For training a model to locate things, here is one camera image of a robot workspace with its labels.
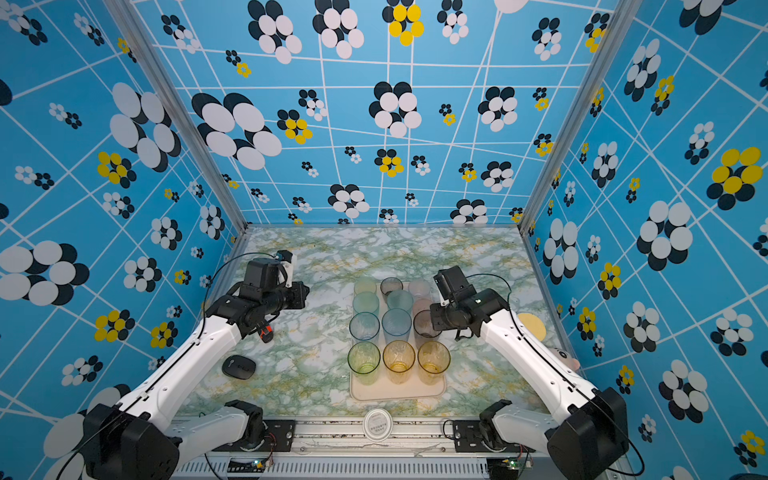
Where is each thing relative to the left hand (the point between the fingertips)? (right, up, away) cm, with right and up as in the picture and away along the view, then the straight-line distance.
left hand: (309, 287), depth 81 cm
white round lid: (+20, -31, -11) cm, 39 cm away
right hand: (+37, -8, -1) cm, 37 cm away
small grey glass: (+22, -1, +15) cm, 27 cm away
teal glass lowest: (+25, -5, +12) cm, 29 cm away
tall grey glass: (+31, -10, -3) cm, 33 cm away
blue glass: (+15, -11, +1) cm, 19 cm away
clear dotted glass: (+32, -2, +16) cm, 36 cm away
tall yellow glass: (+34, -20, 0) cm, 40 cm away
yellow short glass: (+25, -19, -1) cm, 31 cm away
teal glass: (+15, -6, +10) cm, 19 cm away
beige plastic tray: (+21, -28, 0) cm, 35 cm away
